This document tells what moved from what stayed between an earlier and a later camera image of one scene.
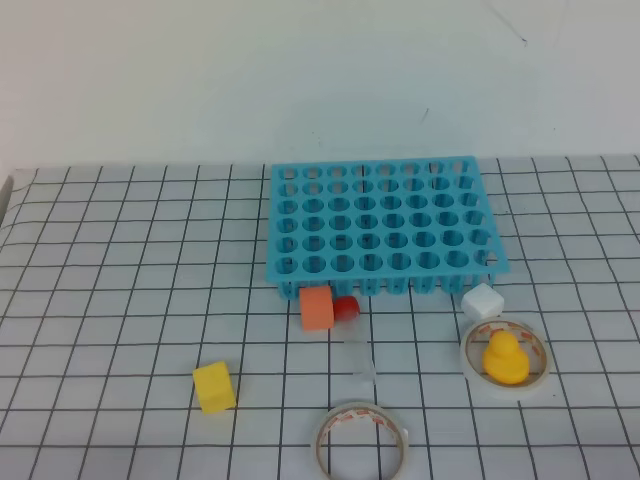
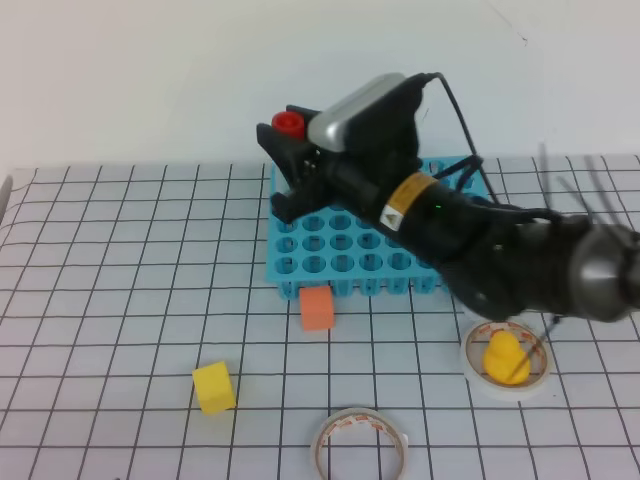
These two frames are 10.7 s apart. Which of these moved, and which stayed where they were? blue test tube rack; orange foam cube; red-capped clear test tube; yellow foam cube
Moved: red-capped clear test tube
Stayed: blue test tube rack; yellow foam cube; orange foam cube
